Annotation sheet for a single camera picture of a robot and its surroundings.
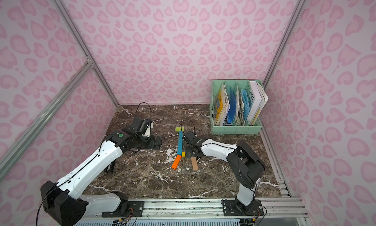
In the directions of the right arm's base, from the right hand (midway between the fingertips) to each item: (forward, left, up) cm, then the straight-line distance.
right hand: (191, 152), depth 92 cm
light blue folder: (+21, -33, +21) cm, 45 cm away
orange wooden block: (-6, +9, -1) cm, 11 cm away
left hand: (-1, +19, +17) cm, 25 cm away
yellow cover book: (+22, -19, +18) cm, 34 cm away
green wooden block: (+18, +10, -1) cm, 21 cm away
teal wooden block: (+3, +8, -1) cm, 8 cm away
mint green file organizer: (+16, -27, +3) cm, 32 cm away
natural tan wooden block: (-7, -2, -1) cm, 7 cm away
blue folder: (+24, -26, +17) cm, 39 cm away
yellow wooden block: (-2, +5, +1) cm, 5 cm away
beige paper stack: (+20, -32, +8) cm, 39 cm away
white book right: (+24, -42, +22) cm, 53 cm away
